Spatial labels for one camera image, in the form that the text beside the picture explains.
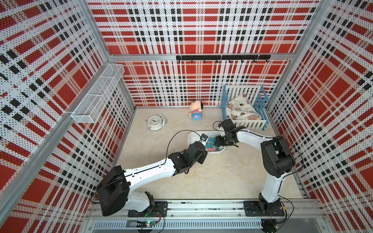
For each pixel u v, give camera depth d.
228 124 0.78
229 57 0.89
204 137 0.69
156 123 1.05
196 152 0.58
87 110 0.69
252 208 0.72
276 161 0.50
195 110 1.09
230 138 0.73
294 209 0.66
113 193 0.41
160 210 0.74
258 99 1.13
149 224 0.69
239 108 1.18
